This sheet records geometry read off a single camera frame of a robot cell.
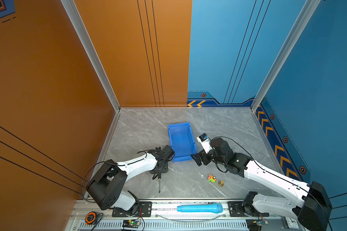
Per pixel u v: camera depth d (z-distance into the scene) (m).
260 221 0.70
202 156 0.67
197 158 0.68
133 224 0.71
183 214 0.72
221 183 0.80
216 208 0.71
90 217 0.69
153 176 0.68
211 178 0.81
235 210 0.72
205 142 0.67
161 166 0.63
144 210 0.74
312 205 0.39
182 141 0.99
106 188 0.43
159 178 0.83
